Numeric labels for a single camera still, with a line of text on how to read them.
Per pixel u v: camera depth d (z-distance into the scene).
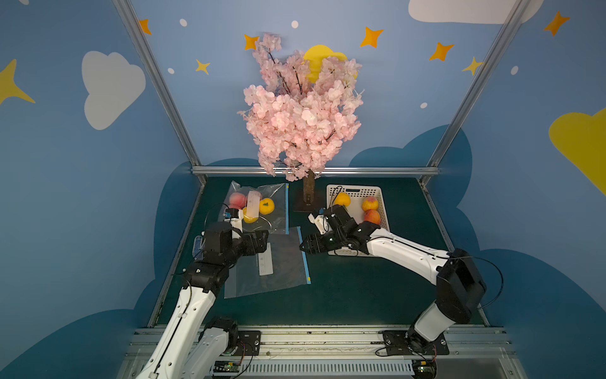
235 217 0.65
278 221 1.03
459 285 0.45
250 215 1.01
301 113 0.56
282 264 0.97
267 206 1.04
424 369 0.73
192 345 0.45
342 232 0.65
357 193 1.11
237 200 1.05
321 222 0.74
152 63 0.80
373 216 1.01
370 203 1.05
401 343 0.75
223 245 0.56
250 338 0.76
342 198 1.09
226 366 0.72
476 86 0.86
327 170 0.94
